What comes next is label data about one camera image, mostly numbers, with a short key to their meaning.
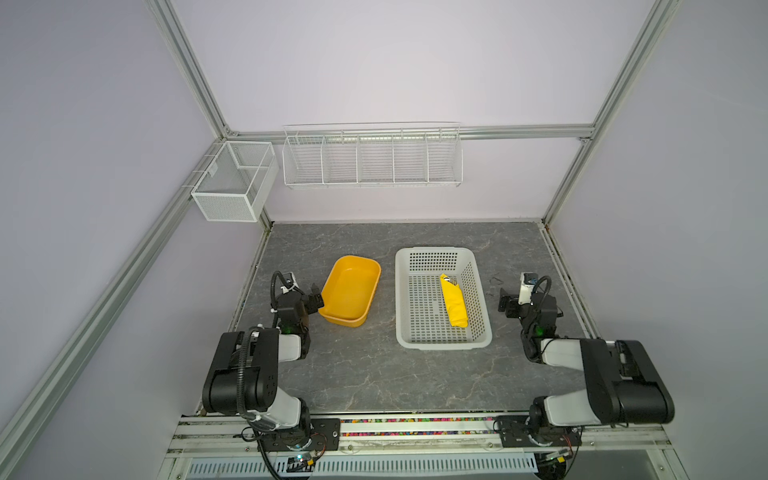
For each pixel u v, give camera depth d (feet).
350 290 3.37
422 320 3.07
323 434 2.42
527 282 2.63
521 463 2.32
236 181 3.25
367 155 3.48
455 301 3.16
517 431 2.44
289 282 2.63
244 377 1.40
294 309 2.33
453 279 3.35
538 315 2.31
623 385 1.49
